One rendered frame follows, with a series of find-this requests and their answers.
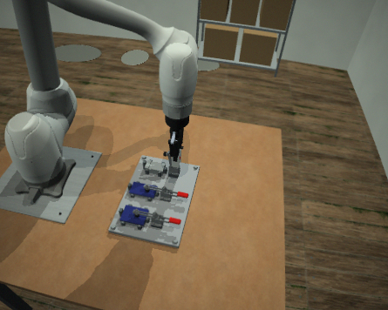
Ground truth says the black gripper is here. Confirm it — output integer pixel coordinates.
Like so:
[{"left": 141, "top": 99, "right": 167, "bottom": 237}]
[{"left": 165, "top": 115, "right": 189, "bottom": 168}]

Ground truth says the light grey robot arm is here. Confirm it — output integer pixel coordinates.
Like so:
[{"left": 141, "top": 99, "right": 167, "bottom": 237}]
[{"left": 4, "top": 0, "right": 198, "bottom": 204}]

